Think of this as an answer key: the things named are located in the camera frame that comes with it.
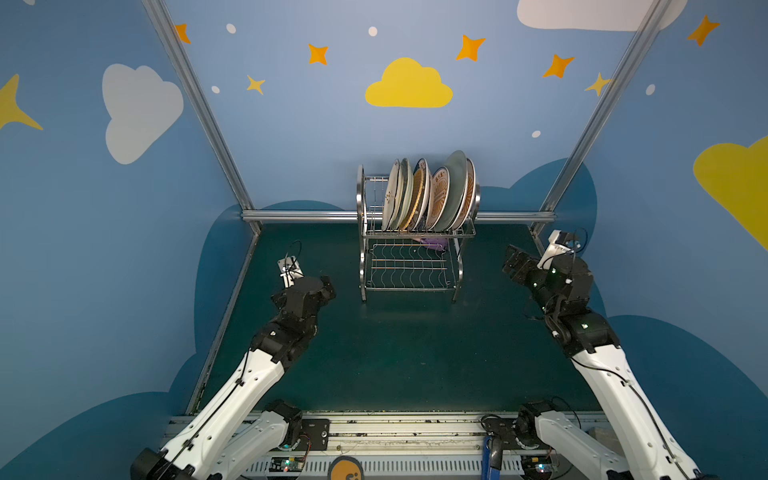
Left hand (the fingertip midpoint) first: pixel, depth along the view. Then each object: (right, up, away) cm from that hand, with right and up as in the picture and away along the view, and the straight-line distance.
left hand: (313, 279), depth 77 cm
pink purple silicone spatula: (+40, +11, +34) cm, 54 cm away
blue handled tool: (+43, -44, -8) cm, 62 cm away
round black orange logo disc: (+9, -45, -6) cm, 47 cm away
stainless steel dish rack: (+21, +5, +28) cm, 36 cm away
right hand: (+54, +8, -5) cm, 54 cm away
